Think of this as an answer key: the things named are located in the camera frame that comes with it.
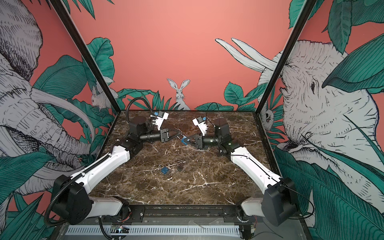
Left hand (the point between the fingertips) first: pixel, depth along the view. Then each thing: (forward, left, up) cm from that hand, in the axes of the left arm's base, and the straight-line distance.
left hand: (180, 132), depth 70 cm
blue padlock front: (-6, +11, -30) cm, 33 cm away
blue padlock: (-3, -1, -3) cm, 4 cm away
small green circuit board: (-35, +29, -31) cm, 55 cm away
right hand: (-4, -2, -2) cm, 5 cm away
